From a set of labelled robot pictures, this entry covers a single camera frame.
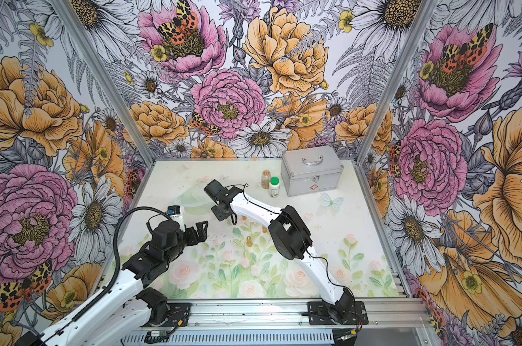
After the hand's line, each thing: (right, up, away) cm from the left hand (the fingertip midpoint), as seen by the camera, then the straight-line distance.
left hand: (196, 230), depth 82 cm
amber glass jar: (+26, +19, +24) cm, 40 cm away
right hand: (+9, +4, +14) cm, 17 cm away
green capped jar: (+30, +16, +20) cm, 39 cm away
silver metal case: (+46, +23, +17) cm, 54 cm away
